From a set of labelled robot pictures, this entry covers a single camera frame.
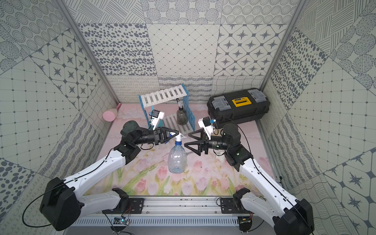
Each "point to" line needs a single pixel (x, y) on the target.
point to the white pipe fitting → (221, 158)
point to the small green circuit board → (123, 221)
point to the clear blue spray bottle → (177, 156)
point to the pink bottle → (110, 114)
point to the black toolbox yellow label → (236, 107)
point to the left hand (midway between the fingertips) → (177, 129)
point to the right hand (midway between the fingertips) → (187, 141)
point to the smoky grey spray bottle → (181, 115)
